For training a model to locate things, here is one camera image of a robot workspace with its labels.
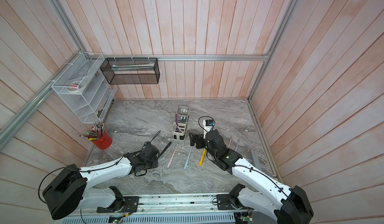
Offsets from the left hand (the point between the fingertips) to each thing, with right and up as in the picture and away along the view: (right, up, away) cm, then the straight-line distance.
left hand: (154, 164), depth 87 cm
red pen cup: (-31, +12, +1) cm, 33 cm away
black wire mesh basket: (-21, +61, +19) cm, 68 cm away
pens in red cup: (-32, +19, -3) cm, 38 cm away
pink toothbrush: (+11, +4, +3) cm, 12 cm away
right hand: (+25, +20, -8) cm, 33 cm away
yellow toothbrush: (+29, +3, +1) cm, 29 cm away
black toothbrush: (+5, +6, +5) cm, 9 cm away
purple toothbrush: (+13, +25, +5) cm, 29 cm away
